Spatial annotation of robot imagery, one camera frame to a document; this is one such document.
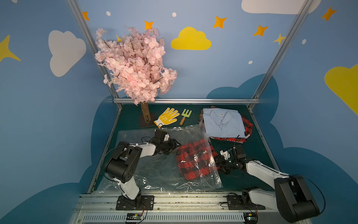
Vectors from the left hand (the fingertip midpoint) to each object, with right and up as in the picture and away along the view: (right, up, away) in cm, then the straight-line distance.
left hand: (179, 146), depth 94 cm
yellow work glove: (-10, +20, +21) cm, 31 cm away
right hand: (+22, -10, -8) cm, 25 cm away
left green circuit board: (-24, -32, -22) cm, 46 cm away
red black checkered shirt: (+11, -5, -11) cm, 16 cm away
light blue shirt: (+31, +16, +2) cm, 35 cm away
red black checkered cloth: (+51, +14, +6) cm, 53 cm away
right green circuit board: (+38, -33, -21) cm, 55 cm away
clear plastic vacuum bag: (-11, -13, -12) cm, 21 cm away
